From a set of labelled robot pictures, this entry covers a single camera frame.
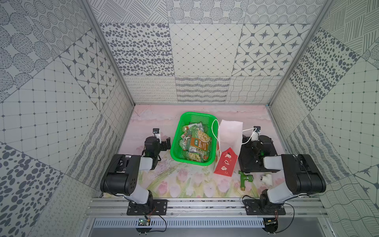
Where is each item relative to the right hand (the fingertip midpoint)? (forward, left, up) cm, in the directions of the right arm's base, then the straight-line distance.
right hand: (249, 135), depth 95 cm
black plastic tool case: (-16, -2, +13) cm, 21 cm away
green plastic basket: (-10, +45, -1) cm, 46 cm away
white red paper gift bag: (-19, +19, +20) cm, 33 cm away
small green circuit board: (-47, +60, -6) cm, 76 cm away
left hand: (-2, +57, +2) cm, 57 cm away
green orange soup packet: (-7, +32, +3) cm, 33 cm away
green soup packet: (+2, +40, +2) cm, 40 cm away
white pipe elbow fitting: (-26, -6, -5) cm, 27 cm away
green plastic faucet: (-25, +7, -5) cm, 27 cm away
